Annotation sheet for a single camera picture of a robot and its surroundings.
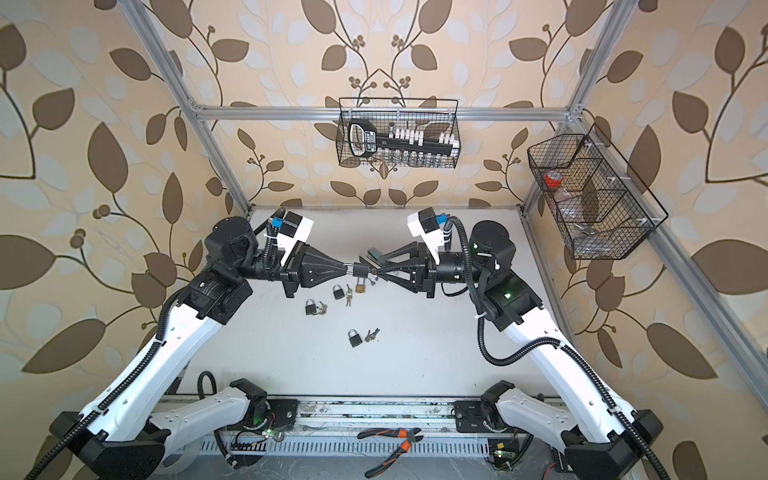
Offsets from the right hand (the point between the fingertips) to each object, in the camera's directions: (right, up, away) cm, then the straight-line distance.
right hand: (382, 270), depth 53 cm
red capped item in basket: (+49, +23, +34) cm, 64 cm away
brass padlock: (-9, -11, +46) cm, 48 cm away
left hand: (-7, 0, 0) cm, 7 cm away
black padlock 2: (-25, -17, +40) cm, 50 cm away
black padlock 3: (-9, -24, +34) cm, 43 cm away
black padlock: (-16, -12, +43) cm, 48 cm away
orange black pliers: (+6, -42, +18) cm, 46 cm away
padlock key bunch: (-20, -17, +40) cm, 48 cm away
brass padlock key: (-5, -9, +46) cm, 47 cm away
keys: (-5, -24, +35) cm, 43 cm away
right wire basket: (+59, +14, +29) cm, 68 cm away
